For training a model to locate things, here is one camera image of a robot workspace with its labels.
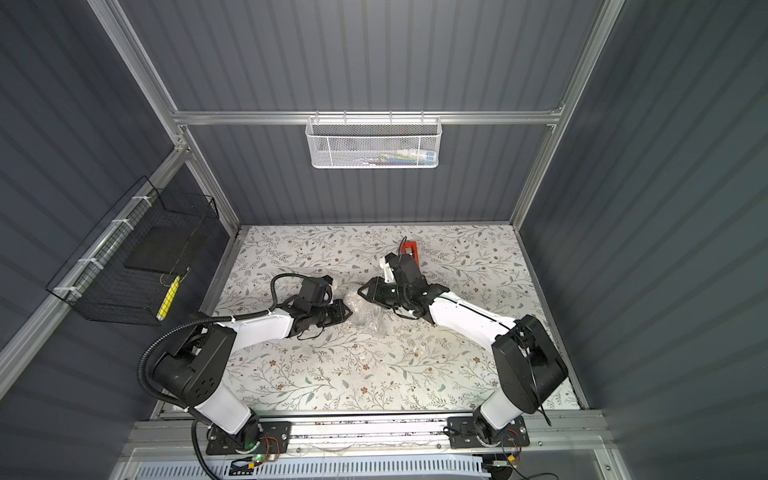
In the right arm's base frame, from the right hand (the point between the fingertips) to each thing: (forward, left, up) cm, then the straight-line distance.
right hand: (364, 291), depth 82 cm
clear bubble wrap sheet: (-2, -1, -10) cm, 10 cm away
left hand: (-1, +3, -12) cm, 13 cm away
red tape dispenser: (+26, -15, -11) cm, 32 cm away
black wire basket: (-3, +56, +13) cm, 58 cm away
